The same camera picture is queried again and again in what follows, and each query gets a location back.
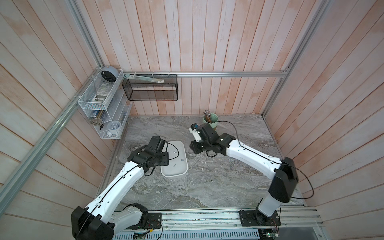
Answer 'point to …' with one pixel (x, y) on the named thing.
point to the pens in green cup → (207, 116)
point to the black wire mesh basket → (139, 90)
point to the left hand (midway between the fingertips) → (162, 160)
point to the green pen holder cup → (214, 121)
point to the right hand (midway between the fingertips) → (191, 145)
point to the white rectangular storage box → (178, 163)
